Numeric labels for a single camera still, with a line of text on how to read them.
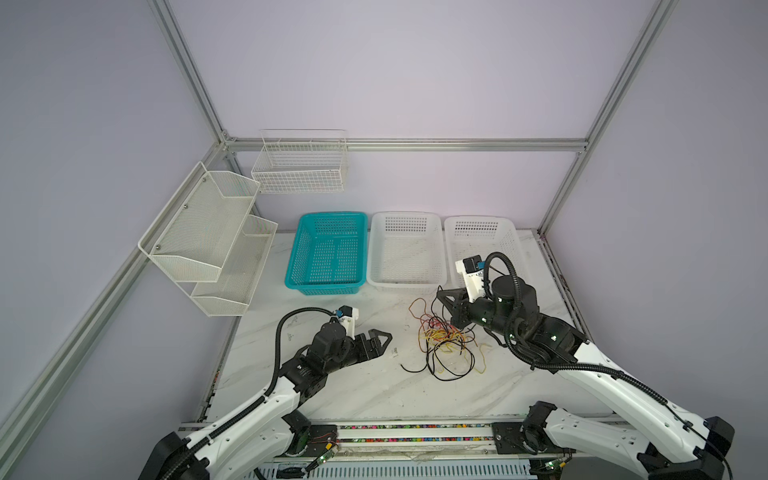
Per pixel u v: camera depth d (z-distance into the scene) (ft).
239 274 3.66
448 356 2.80
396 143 3.05
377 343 2.30
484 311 1.94
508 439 2.41
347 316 2.43
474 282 1.95
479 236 3.78
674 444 1.28
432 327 2.84
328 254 3.76
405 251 3.75
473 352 2.84
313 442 2.40
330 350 1.99
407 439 2.45
